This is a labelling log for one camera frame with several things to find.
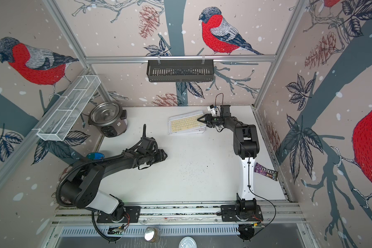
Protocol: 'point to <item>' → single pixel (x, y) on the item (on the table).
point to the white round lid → (187, 242)
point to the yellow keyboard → (186, 123)
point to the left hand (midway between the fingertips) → (166, 154)
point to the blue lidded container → (95, 156)
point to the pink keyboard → (198, 129)
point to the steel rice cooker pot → (109, 118)
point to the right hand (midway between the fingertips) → (201, 119)
